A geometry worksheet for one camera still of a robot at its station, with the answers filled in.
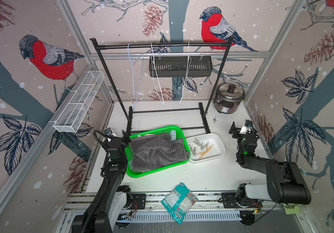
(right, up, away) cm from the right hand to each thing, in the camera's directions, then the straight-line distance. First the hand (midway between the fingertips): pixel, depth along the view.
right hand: (243, 122), depth 87 cm
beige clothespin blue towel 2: (-24, -17, +5) cm, 30 cm away
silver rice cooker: (-4, +16, +13) cm, 21 cm away
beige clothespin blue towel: (-26, -14, +6) cm, 30 cm away
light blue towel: (-43, -9, +7) cm, 44 cm away
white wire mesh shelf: (-94, +3, -17) cm, 96 cm away
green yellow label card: (+16, -42, -17) cm, 48 cm away
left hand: (-75, -5, -5) cm, 75 cm away
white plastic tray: (-14, -19, +5) cm, 24 cm away
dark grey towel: (-55, -16, -9) cm, 58 cm away
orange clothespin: (-21, -17, +6) cm, 27 cm away
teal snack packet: (-40, -39, -17) cm, 58 cm away
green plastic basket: (-38, -9, +5) cm, 40 cm away
